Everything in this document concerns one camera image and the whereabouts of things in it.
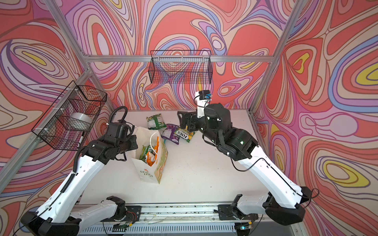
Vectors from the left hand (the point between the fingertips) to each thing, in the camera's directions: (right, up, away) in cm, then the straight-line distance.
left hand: (137, 141), depth 74 cm
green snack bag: (0, -7, +11) cm, 13 cm away
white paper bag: (+1, +1, +10) cm, 10 cm away
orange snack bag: (+7, -9, -1) cm, 11 cm away
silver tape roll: (-26, +11, -5) cm, 28 cm away
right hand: (+25, +11, -16) cm, 32 cm away
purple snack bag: (+13, +2, +27) cm, 30 cm away
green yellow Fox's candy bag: (+23, +1, +27) cm, 35 cm away
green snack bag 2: (+1, +10, +33) cm, 35 cm away
